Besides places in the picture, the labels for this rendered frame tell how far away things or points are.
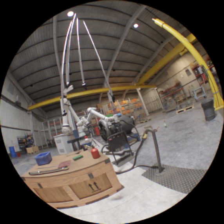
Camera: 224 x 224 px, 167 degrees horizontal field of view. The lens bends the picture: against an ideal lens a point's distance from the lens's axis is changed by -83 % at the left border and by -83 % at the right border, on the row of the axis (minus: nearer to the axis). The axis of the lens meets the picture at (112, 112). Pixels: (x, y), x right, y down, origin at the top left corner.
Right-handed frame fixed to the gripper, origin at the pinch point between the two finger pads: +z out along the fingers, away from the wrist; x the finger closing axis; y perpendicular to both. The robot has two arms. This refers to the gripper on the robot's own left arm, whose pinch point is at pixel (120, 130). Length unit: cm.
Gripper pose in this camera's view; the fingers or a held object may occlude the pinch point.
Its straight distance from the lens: 159.0
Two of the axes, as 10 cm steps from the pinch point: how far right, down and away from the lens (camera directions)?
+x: 9.5, -3.1, 0.2
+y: -0.3, -1.4, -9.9
